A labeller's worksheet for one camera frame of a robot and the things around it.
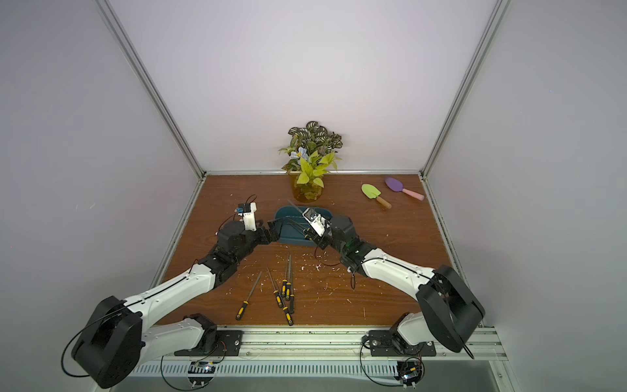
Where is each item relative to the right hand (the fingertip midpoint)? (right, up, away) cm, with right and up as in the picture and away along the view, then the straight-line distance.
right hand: (315, 215), depth 82 cm
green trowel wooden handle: (+26, +8, +32) cm, 42 cm away
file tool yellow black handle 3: (-10, -25, +3) cm, 27 cm away
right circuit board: (+28, -45, -13) cm, 54 cm away
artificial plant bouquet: (-2, +25, +17) cm, 31 cm away
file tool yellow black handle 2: (-10, -31, -3) cm, 33 cm away
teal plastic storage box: (-10, -9, +16) cm, 21 cm away
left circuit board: (-35, -47, -10) cm, 59 cm away
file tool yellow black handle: (-14, -27, +1) cm, 31 cm away
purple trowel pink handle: (+39, +12, +32) cm, 51 cm away
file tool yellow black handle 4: (-11, -25, +3) cm, 27 cm away
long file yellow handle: (-24, -31, -3) cm, 39 cm away
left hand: (-13, -1, -1) cm, 13 cm away
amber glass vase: (-4, +10, +24) cm, 26 cm away
